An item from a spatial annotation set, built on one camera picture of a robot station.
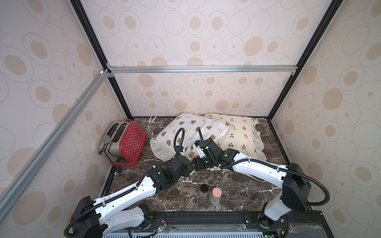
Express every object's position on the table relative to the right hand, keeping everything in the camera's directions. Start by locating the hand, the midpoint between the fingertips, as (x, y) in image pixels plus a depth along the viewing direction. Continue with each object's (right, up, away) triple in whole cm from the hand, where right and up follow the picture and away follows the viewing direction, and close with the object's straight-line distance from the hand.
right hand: (196, 162), depth 80 cm
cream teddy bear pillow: (+31, +13, +14) cm, 36 cm away
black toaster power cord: (-50, +5, +5) cm, 50 cm away
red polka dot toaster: (-42, +10, +3) cm, 44 cm away
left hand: (-3, 0, -3) cm, 4 cm away
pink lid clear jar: (+9, -14, -9) cm, 19 cm away
